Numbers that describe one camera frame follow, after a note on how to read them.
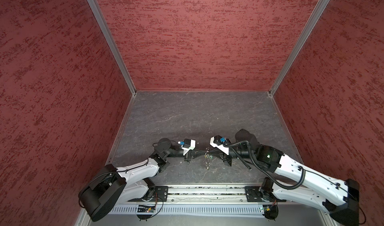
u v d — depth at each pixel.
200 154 0.67
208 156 0.66
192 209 0.71
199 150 0.65
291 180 0.49
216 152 0.62
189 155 0.63
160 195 0.75
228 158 0.59
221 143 0.56
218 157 0.62
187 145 0.58
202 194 0.76
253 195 0.74
